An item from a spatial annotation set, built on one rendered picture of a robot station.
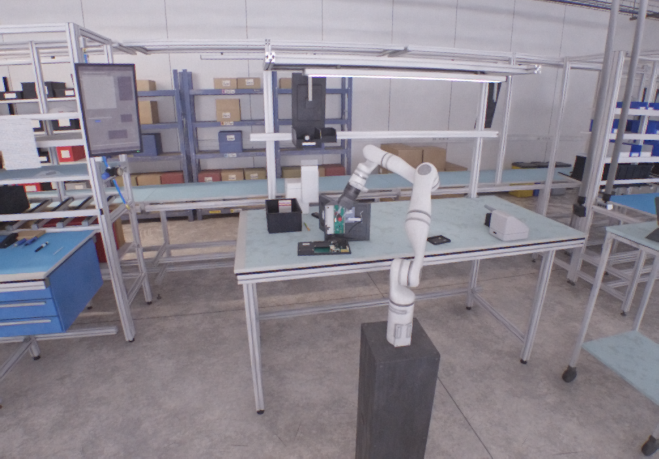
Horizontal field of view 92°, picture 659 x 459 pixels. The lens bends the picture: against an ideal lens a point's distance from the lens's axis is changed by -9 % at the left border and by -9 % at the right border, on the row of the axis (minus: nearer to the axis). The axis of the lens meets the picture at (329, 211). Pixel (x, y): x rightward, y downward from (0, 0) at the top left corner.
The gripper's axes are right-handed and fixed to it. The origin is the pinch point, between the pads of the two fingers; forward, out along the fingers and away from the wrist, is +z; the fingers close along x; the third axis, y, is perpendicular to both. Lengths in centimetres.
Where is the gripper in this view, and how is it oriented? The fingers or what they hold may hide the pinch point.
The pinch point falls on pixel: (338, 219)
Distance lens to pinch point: 167.0
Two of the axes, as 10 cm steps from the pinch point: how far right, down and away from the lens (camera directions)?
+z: -4.7, 8.6, 2.1
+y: -1.4, -3.0, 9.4
